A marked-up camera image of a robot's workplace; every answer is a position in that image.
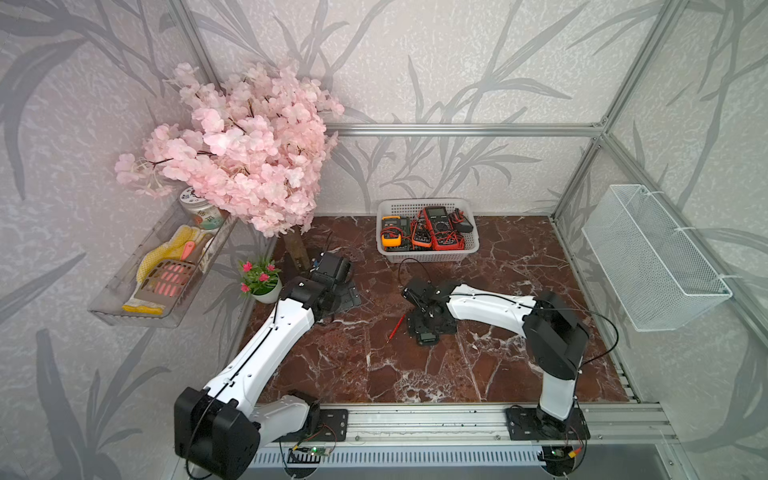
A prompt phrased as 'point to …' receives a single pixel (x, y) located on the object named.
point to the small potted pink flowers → (261, 279)
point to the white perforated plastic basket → (409, 207)
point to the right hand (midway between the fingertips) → (421, 328)
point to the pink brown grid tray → (165, 281)
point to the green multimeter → (406, 239)
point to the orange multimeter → (421, 235)
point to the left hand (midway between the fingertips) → (342, 300)
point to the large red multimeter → (444, 237)
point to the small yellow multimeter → (391, 232)
